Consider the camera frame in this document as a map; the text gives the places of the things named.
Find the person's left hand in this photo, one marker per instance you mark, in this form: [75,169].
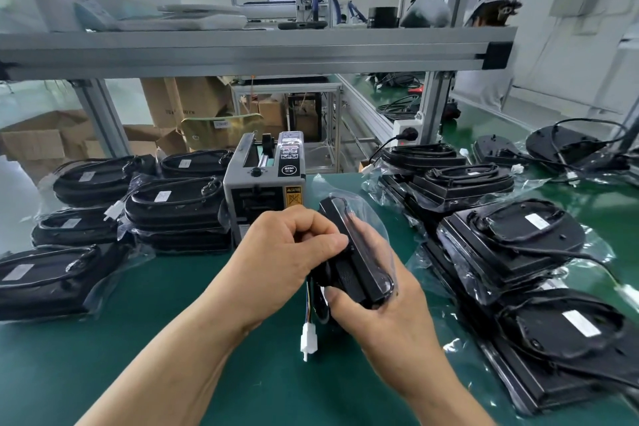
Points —
[270,266]

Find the person's right hand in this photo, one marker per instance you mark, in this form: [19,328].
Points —
[394,341]

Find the group of bagged black lamps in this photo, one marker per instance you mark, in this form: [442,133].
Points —
[519,251]

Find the unbagged black lamps with cables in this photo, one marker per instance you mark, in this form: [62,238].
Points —
[569,146]

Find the person's left forearm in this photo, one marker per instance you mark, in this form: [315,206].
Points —
[165,376]

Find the person's right forearm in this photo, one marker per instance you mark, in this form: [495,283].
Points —
[449,406]

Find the grey tape dispenser machine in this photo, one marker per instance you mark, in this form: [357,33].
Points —
[255,191]

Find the small brown cardboard box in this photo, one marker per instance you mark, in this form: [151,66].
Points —
[364,165]

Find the white power socket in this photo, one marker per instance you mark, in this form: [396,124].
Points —
[407,132]

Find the grey metal shelf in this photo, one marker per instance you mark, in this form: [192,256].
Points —
[260,51]

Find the black phone on shelf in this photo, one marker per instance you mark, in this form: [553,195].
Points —
[303,25]

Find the white flat scale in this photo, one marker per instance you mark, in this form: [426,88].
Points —
[185,17]

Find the black cup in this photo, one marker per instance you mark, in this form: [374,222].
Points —
[382,17]

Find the grey barcode scanner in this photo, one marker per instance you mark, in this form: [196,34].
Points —
[424,11]

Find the white handset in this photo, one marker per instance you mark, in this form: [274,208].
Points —
[95,14]

